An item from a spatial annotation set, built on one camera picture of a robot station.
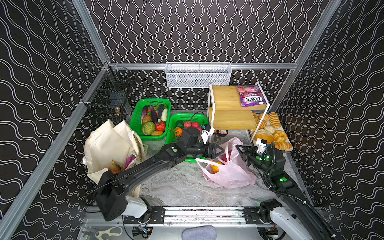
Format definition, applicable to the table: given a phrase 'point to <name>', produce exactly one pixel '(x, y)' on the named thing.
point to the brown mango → (155, 133)
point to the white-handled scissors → (113, 231)
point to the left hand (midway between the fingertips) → (225, 151)
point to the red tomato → (160, 126)
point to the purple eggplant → (153, 115)
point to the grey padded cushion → (200, 232)
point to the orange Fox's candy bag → (114, 167)
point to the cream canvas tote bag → (109, 143)
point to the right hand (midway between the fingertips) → (235, 145)
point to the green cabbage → (147, 127)
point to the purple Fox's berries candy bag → (250, 95)
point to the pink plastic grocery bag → (229, 169)
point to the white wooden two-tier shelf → (236, 107)
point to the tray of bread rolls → (270, 130)
